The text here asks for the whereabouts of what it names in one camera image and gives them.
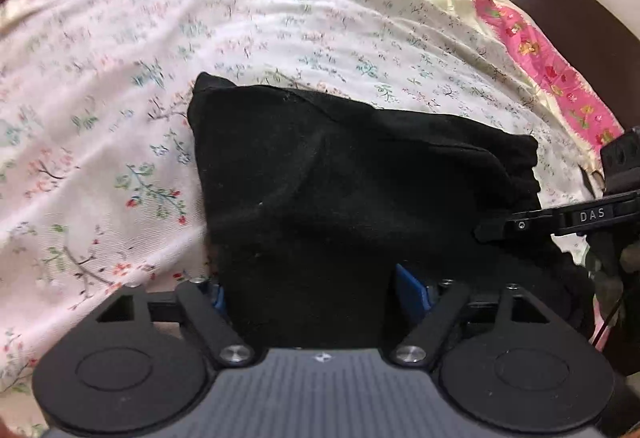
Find black pants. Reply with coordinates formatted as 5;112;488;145
188;72;594;348

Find floral white pink bedsheet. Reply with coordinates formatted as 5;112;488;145
1;0;623;437

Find dark wooden headboard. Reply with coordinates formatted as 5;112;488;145
509;0;640;128

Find black camera box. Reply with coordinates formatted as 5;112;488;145
600;127;640;195

